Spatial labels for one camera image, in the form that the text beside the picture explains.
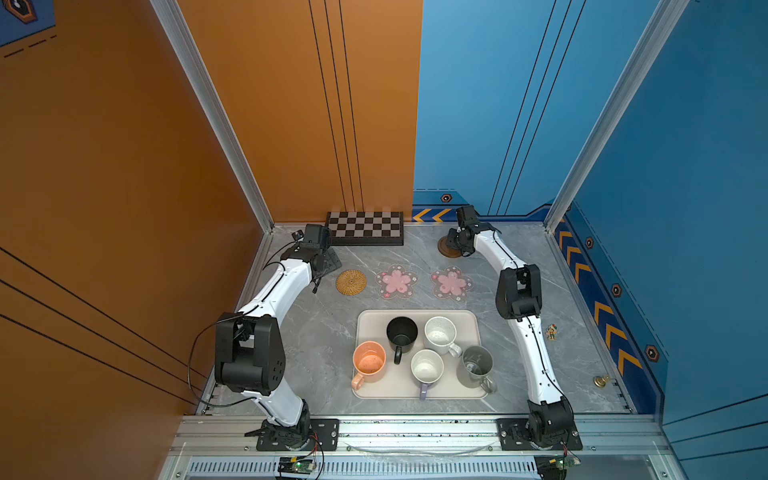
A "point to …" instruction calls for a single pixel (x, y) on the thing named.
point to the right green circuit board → (554, 467)
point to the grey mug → (475, 367)
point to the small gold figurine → (551, 332)
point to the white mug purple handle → (427, 367)
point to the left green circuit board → (300, 464)
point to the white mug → (440, 333)
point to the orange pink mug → (369, 362)
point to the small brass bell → (600, 382)
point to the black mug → (401, 332)
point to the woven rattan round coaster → (350, 282)
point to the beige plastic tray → (397, 381)
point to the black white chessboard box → (366, 228)
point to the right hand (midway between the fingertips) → (450, 242)
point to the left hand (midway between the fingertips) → (322, 263)
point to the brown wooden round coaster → (446, 250)
